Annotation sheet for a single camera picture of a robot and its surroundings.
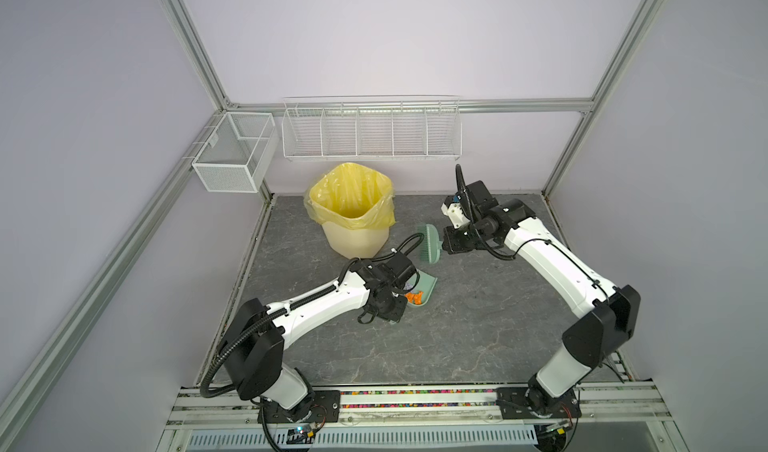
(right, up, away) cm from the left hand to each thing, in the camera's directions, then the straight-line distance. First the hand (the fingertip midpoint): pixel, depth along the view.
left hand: (392, 317), depth 79 cm
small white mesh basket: (-54, +50, +22) cm, 77 cm away
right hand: (+15, +19, +1) cm, 24 cm away
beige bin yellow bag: (-14, +31, +26) cm, 43 cm away
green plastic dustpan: (+9, +8, +10) cm, 16 cm away
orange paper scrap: (+7, +3, +7) cm, 11 cm away
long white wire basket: (-7, +57, +19) cm, 61 cm away
